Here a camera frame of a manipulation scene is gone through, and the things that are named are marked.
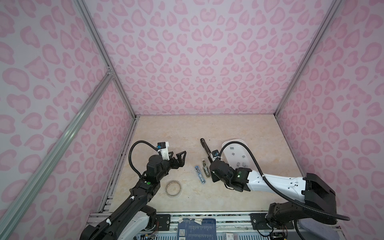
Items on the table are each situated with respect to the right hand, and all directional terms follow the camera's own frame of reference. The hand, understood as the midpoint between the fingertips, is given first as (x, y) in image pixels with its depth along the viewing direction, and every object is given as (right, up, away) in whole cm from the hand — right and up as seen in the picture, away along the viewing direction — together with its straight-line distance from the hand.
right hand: (212, 168), depth 81 cm
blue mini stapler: (-7, -6, +7) cm, 11 cm away
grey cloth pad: (+50, -25, -14) cm, 58 cm away
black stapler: (-4, +12, +19) cm, 23 cm away
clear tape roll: (-22, -12, +3) cm, 25 cm away
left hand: (-17, +10, -2) cm, 20 cm away
